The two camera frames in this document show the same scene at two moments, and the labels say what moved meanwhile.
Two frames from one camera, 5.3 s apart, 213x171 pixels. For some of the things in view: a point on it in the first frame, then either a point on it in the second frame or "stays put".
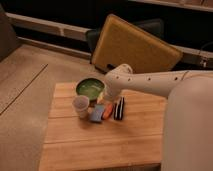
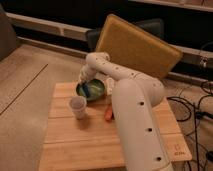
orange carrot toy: (108, 111) stays put
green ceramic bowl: (92, 87) stays put
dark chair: (153, 26) stays put
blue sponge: (97, 113) → (86, 89)
